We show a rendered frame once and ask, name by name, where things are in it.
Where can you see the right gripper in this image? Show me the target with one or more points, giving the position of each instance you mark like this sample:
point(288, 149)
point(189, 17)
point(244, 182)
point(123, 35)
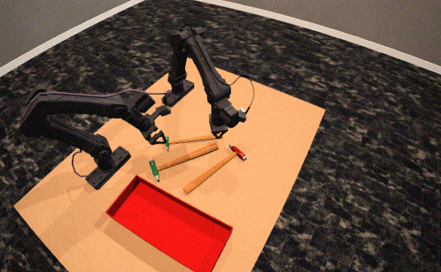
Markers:
point(147, 126)

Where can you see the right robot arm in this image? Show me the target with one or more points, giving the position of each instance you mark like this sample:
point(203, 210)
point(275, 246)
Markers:
point(39, 119)

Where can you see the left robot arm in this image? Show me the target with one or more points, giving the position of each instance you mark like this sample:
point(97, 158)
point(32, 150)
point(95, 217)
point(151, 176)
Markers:
point(217, 94)

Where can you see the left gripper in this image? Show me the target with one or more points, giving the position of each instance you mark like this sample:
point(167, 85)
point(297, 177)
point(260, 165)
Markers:
point(218, 126)

